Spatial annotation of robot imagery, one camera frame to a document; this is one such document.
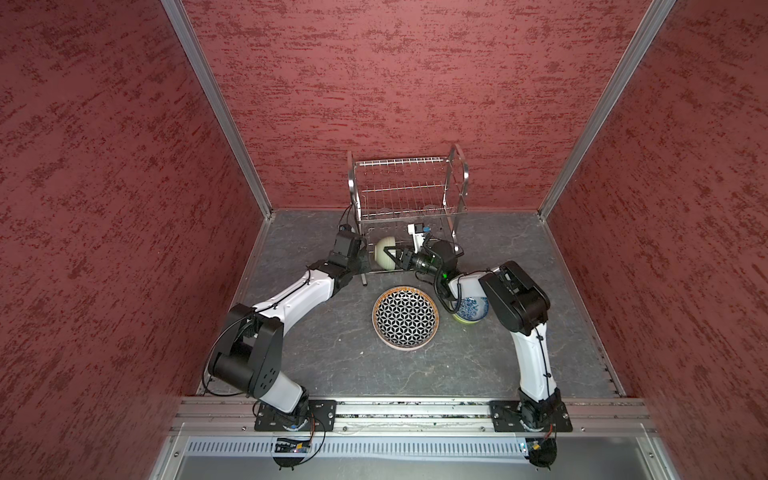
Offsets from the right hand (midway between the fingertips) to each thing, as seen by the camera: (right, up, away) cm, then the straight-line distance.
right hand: (384, 252), depth 92 cm
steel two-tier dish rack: (+2, +21, +18) cm, 28 cm away
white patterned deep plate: (+7, -20, -2) cm, 22 cm away
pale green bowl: (-1, -2, -1) cm, 2 cm away
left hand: (-7, -3, -1) cm, 8 cm away
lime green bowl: (+22, -19, -6) cm, 30 cm away
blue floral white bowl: (+28, -17, -2) cm, 33 cm away
